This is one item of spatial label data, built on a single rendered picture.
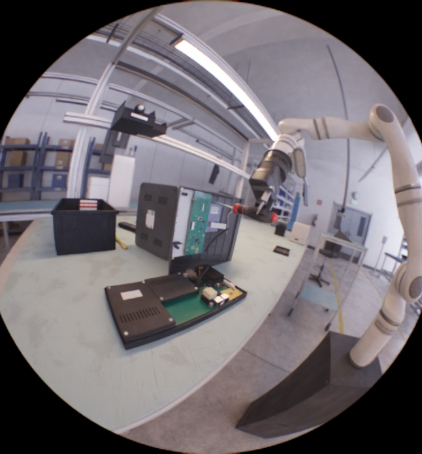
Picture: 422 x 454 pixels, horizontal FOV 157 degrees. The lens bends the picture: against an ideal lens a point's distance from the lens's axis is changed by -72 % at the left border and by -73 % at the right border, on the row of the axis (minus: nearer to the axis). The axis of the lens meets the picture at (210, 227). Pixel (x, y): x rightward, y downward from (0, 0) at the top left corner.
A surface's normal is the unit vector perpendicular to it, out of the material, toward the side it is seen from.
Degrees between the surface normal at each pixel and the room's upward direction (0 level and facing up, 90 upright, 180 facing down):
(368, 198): 90
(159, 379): 0
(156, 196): 90
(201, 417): 0
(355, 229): 90
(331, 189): 90
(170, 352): 0
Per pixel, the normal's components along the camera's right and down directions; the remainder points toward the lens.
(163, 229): -0.41, 0.11
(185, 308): 0.18, -0.96
